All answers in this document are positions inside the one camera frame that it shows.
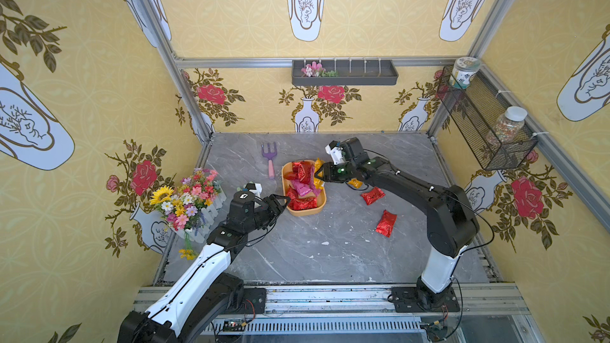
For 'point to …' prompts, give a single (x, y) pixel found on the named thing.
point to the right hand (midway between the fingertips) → (327, 168)
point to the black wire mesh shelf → (476, 110)
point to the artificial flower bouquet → (184, 205)
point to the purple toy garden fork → (270, 156)
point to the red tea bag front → (302, 203)
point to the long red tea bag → (302, 171)
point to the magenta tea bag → (303, 189)
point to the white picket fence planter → (210, 213)
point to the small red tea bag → (372, 196)
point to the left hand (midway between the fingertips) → (282, 200)
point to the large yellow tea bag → (318, 183)
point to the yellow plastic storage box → (291, 191)
